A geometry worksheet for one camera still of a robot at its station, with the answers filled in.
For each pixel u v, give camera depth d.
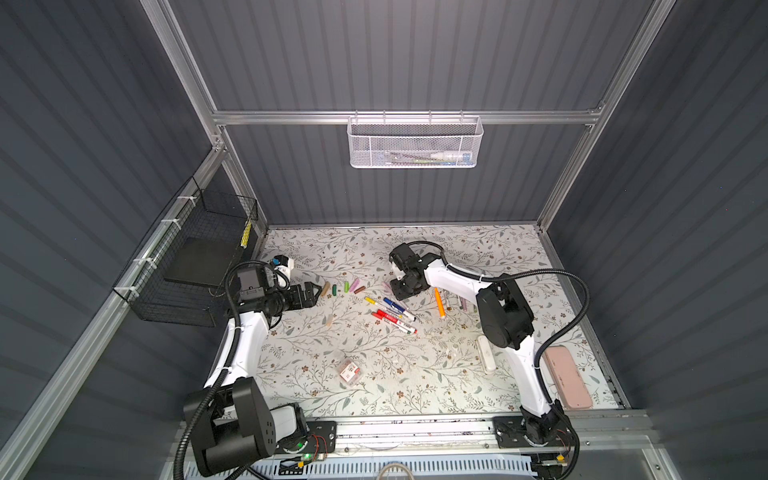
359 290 1.02
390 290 0.92
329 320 0.95
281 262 0.75
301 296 0.75
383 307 0.96
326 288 1.02
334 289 1.02
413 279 0.75
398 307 0.96
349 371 0.82
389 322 0.94
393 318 0.94
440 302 0.99
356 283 1.03
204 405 0.38
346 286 1.02
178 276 0.68
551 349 0.86
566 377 0.81
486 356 0.83
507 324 0.58
